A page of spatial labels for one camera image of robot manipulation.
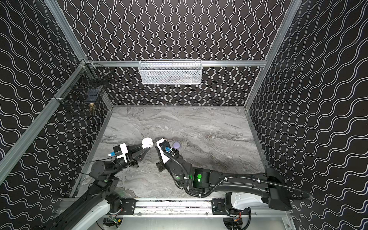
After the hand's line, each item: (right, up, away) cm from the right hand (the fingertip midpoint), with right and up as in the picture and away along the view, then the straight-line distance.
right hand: (158, 146), depth 64 cm
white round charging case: (-5, +2, -1) cm, 5 cm away
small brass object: (-42, +20, +20) cm, 51 cm away
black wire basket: (-55, +31, +29) cm, 69 cm away
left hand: (-3, 0, -2) cm, 4 cm away
